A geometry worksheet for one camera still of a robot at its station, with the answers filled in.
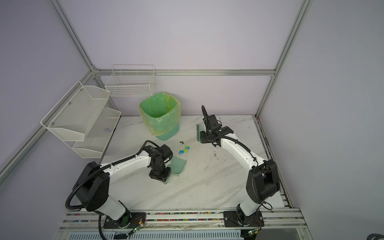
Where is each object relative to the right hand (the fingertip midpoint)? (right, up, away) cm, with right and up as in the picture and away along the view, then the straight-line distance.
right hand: (203, 135), depth 86 cm
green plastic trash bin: (-23, -1, +21) cm, 31 cm away
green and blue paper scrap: (-12, -10, +14) cm, 21 cm away
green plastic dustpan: (-16, -19, +6) cm, 26 cm away
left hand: (-22, -25, -6) cm, 34 cm away
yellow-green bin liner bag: (-31, +16, +22) cm, 41 cm away
